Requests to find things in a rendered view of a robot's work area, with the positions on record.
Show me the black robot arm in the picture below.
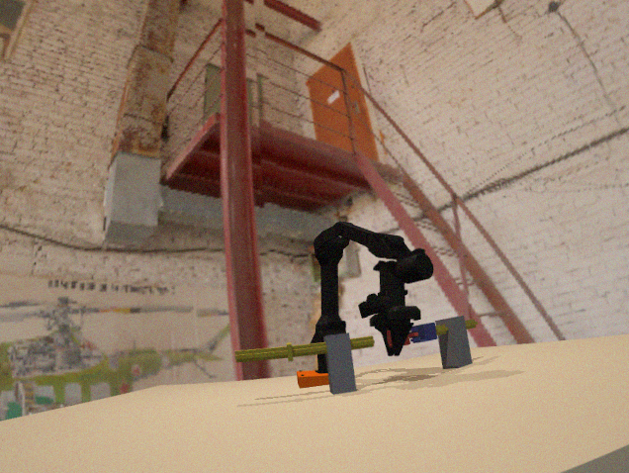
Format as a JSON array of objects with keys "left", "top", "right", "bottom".
[{"left": 310, "top": 222, "right": 433, "bottom": 344}]

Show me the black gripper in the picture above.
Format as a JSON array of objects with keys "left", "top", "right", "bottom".
[{"left": 369, "top": 285, "right": 421, "bottom": 356}]

